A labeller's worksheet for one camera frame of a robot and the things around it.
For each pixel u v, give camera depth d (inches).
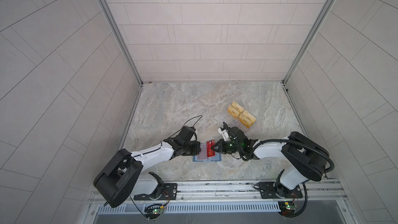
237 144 26.2
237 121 36.4
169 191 27.8
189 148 28.4
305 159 17.2
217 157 31.9
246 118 34.2
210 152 31.8
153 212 25.4
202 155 31.9
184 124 27.3
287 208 26.6
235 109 36.1
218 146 29.5
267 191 27.9
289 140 19.7
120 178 16.1
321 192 28.1
